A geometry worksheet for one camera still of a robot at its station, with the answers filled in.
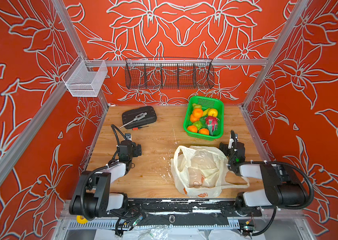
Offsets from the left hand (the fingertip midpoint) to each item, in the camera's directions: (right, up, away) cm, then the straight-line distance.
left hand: (130, 144), depth 92 cm
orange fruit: (+43, +16, +13) cm, 47 cm away
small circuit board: (+61, -36, -24) cm, 75 cm away
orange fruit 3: (+40, +10, +5) cm, 42 cm away
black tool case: (-4, +19, +13) cm, 23 cm away
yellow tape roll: (-18, -33, -22) cm, 43 cm away
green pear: (+45, +26, +19) cm, 56 cm away
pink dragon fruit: (+54, +13, +6) cm, 56 cm away
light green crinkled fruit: (+45, +13, +8) cm, 47 cm away
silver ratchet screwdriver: (+3, +17, +11) cm, 21 cm away
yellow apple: (+57, +21, +15) cm, 62 cm away
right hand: (+62, +2, +1) cm, 62 cm away
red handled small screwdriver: (+1, +9, +12) cm, 15 cm away
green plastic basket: (+55, +29, +22) cm, 65 cm away
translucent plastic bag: (+43, -14, -9) cm, 46 cm away
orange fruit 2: (+45, +21, +10) cm, 50 cm away
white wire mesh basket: (-30, +42, +2) cm, 52 cm away
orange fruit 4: (+48, +8, +5) cm, 49 cm away
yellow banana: (+52, +21, +17) cm, 59 cm away
